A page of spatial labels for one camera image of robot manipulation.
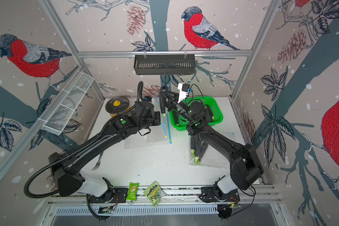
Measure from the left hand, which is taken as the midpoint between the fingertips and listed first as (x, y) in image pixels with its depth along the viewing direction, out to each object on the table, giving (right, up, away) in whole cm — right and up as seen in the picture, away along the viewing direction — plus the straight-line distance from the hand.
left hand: (163, 113), depth 73 cm
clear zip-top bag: (-11, -18, +22) cm, 31 cm away
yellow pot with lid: (-36, +5, +26) cm, 45 cm away
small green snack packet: (-17, -42, +1) cm, 46 cm away
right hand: (0, +11, -6) cm, 13 cm away
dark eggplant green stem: (+21, -22, +12) cm, 33 cm away
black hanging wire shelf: (-2, +37, +33) cm, 50 cm away
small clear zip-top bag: (+31, -29, +16) cm, 45 cm away
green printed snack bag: (-5, -43, 0) cm, 43 cm away
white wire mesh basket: (-63, -5, +6) cm, 63 cm away
